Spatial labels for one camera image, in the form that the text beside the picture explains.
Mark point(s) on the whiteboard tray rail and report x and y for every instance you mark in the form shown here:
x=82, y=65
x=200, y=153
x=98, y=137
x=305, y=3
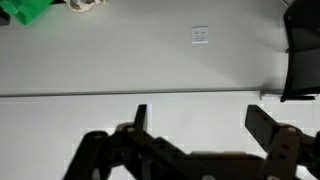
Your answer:
x=133, y=92

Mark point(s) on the green plastic object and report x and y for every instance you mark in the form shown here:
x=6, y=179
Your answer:
x=25, y=10

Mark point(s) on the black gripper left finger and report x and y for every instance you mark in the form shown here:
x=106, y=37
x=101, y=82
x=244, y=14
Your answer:
x=141, y=116

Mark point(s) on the white wall outlet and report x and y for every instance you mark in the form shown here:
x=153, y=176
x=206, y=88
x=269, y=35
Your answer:
x=200, y=35

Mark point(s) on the white crumpled bag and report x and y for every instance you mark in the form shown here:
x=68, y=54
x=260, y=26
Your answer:
x=83, y=4

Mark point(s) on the black chair with chrome legs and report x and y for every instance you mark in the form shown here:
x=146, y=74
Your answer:
x=303, y=50

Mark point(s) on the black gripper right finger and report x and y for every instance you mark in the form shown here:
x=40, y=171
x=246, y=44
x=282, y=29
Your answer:
x=263, y=126

